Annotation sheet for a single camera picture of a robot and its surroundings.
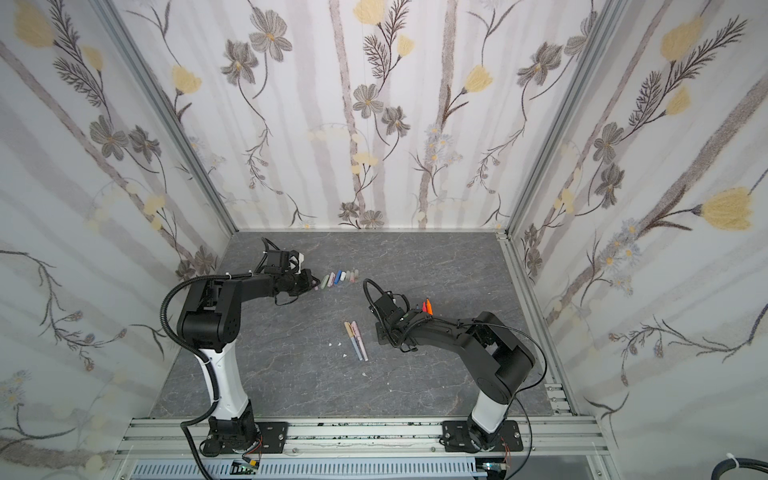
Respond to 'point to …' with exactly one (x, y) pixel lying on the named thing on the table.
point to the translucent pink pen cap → (352, 277)
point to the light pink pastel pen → (358, 336)
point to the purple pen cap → (316, 288)
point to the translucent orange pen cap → (356, 275)
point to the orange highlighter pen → (429, 307)
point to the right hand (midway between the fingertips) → (379, 322)
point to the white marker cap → (342, 277)
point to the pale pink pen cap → (331, 279)
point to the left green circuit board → (240, 468)
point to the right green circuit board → (494, 466)
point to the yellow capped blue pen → (350, 332)
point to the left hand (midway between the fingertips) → (315, 272)
